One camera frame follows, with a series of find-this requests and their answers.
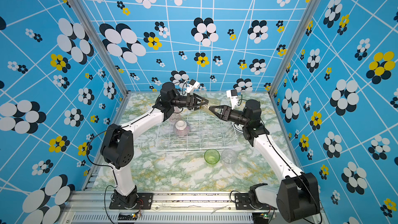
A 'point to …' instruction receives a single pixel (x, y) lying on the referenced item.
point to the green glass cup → (211, 157)
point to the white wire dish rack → (206, 132)
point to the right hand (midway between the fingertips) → (211, 110)
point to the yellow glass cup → (205, 107)
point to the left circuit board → (129, 216)
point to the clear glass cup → (228, 156)
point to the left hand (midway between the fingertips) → (207, 105)
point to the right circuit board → (260, 218)
